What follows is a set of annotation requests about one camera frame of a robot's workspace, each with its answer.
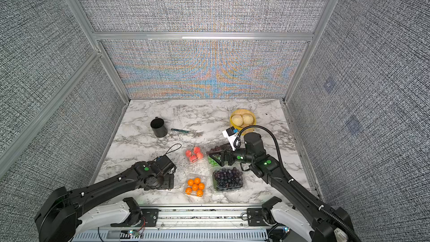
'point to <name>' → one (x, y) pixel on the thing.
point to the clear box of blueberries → (227, 178)
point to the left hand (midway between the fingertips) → (168, 183)
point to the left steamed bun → (237, 120)
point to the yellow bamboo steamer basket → (240, 128)
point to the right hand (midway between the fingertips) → (215, 147)
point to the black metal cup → (158, 125)
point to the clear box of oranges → (195, 185)
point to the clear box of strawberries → (194, 154)
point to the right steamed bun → (248, 119)
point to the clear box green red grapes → (210, 149)
